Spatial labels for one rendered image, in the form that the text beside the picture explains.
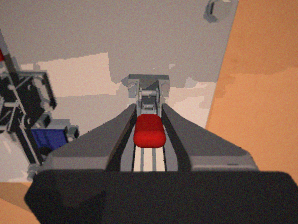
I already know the toggle clamp with red handle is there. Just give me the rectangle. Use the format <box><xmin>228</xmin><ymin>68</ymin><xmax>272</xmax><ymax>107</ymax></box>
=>
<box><xmin>0</xmin><ymin>49</ymin><xmax>56</xmax><ymax>182</ymax></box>

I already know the blue flat rectangular plate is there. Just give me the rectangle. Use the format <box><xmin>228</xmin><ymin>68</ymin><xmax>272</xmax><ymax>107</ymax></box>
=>
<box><xmin>31</xmin><ymin>125</ymin><xmax>68</xmax><ymax>151</ymax></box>

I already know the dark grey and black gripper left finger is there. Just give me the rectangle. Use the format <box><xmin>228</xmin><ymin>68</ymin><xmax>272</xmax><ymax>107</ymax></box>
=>
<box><xmin>37</xmin><ymin>103</ymin><xmax>137</xmax><ymax>174</ymax></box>

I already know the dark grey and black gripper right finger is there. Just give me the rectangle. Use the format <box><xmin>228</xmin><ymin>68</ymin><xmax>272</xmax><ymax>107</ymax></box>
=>
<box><xmin>161</xmin><ymin>103</ymin><xmax>260</xmax><ymax>171</ymax></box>

